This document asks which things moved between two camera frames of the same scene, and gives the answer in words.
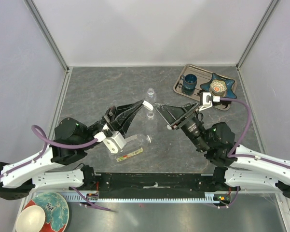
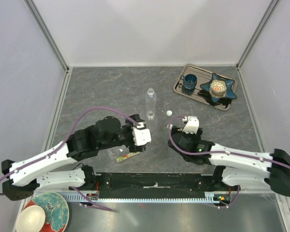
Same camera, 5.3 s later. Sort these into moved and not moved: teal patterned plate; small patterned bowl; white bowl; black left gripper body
Moved: black left gripper body
Not moved: white bowl; teal patterned plate; small patterned bowl
